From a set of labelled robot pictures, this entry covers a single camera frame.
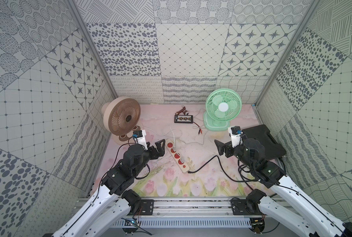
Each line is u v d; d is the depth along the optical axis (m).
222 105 0.88
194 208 0.76
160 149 0.63
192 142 0.99
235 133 0.60
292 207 0.47
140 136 0.61
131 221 0.71
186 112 1.12
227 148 0.63
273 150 0.91
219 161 0.90
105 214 0.56
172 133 1.04
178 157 0.88
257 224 0.73
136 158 0.50
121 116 0.80
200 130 1.05
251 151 0.52
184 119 1.10
